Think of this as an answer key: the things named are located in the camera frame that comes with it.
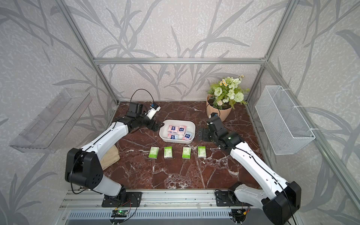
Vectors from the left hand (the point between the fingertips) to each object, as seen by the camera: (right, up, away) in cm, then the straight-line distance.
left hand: (158, 119), depth 86 cm
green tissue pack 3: (+5, -21, +2) cm, 22 cm away
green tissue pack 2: (+18, -22, +2) cm, 28 cm away
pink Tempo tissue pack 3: (+7, -12, +9) cm, 17 cm away
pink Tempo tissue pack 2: (+14, -8, +13) cm, 20 cm away
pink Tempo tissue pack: (+8, -8, +13) cm, 17 cm away
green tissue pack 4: (-4, -22, +2) cm, 22 cm away
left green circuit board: (-16, -47, -16) cm, 53 cm away
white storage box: (+1, -10, +12) cm, 16 cm away
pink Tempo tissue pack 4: (+18, -12, +10) cm, 24 cm away
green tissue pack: (+27, -21, +2) cm, 35 cm away
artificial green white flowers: (+43, +18, -2) cm, 47 cm away
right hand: (+28, -7, -8) cm, 30 cm away
